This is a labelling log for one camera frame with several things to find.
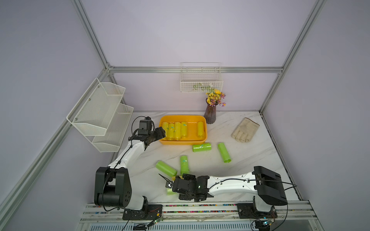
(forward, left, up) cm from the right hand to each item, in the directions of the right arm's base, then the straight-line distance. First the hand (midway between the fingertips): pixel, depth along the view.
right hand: (185, 183), depth 80 cm
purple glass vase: (+49, -19, +6) cm, 53 cm away
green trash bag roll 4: (+9, +12, -1) cm, 15 cm away
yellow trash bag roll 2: (+36, +10, +1) cm, 37 cm away
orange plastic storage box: (+34, -5, -4) cm, 34 cm away
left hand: (+27, +16, +10) cm, 33 cm away
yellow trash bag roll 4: (+38, +1, 0) cm, 38 cm away
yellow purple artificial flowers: (+49, -20, +20) cm, 57 cm away
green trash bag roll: (+22, -10, 0) cm, 25 cm away
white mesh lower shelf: (+26, +49, +5) cm, 55 cm away
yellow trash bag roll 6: (-1, +2, +13) cm, 13 cm away
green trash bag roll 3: (+11, +1, +1) cm, 11 cm away
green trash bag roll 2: (+19, -25, -1) cm, 32 cm away
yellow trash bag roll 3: (+37, +6, 0) cm, 37 cm away
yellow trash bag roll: (+42, +16, +1) cm, 45 cm away
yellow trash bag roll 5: (+38, -11, 0) cm, 40 cm away
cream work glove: (+39, -46, -4) cm, 60 cm away
